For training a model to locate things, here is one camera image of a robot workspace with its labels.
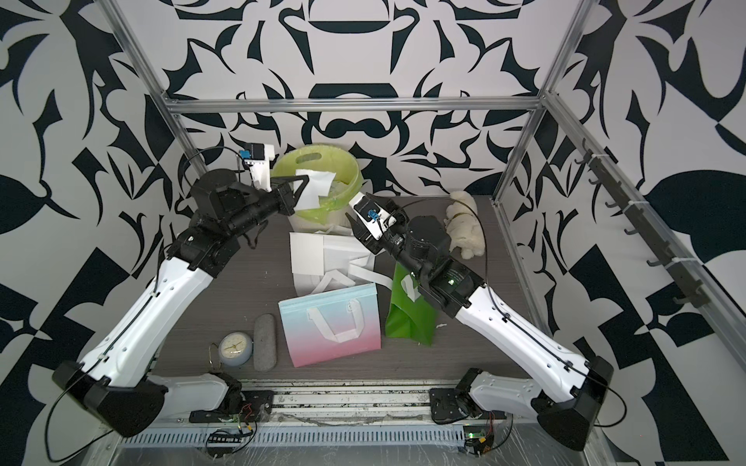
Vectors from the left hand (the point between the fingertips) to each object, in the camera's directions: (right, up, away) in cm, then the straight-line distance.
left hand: (303, 172), depth 64 cm
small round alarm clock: (-22, -45, +16) cm, 52 cm away
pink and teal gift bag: (+5, -36, +8) cm, 37 cm away
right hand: (+13, -6, -3) cm, 14 cm away
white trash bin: (-7, -11, +25) cm, 28 cm away
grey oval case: (-15, -46, +17) cm, 51 cm away
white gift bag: (+2, -21, +16) cm, 26 cm away
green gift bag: (+24, -33, +6) cm, 41 cm away
